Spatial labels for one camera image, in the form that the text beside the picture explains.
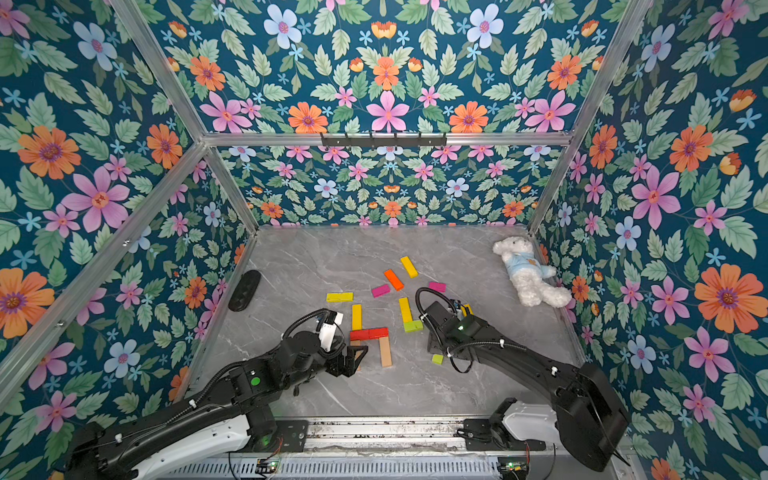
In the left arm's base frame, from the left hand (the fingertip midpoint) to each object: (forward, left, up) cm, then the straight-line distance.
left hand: (360, 347), depth 74 cm
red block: (+9, +1, -13) cm, 17 cm away
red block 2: (+10, -5, -14) cm, 17 cm away
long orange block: (+30, -9, -15) cm, 34 cm away
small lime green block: (0, -21, -14) cm, 25 cm away
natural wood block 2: (+8, +3, -15) cm, 17 cm away
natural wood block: (+4, -5, -14) cm, 16 cm away
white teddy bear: (+23, -53, -6) cm, 58 cm away
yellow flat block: (+23, +9, -13) cm, 28 cm away
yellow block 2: (+17, -13, -13) cm, 25 cm away
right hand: (+3, -23, -8) cm, 24 cm away
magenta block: (+25, -25, -14) cm, 38 cm away
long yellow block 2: (+5, -26, +6) cm, 28 cm away
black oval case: (+27, +41, -11) cm, 50 cm away
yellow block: (+35, -15, -14) cm, 40 cm away
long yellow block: (+15, +3, -13) cm, 20 cm away
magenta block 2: (+25, -4, -15) cm, 30 cm away
